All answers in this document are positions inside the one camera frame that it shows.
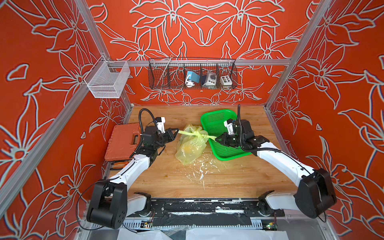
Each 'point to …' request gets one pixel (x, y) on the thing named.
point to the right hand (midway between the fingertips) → (213, 139)
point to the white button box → (226, 80)
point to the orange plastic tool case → (124, 140)
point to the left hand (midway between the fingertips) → (178, 128)
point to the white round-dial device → (211, 79)
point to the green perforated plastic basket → (212, 122)
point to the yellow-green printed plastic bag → (192, 143)
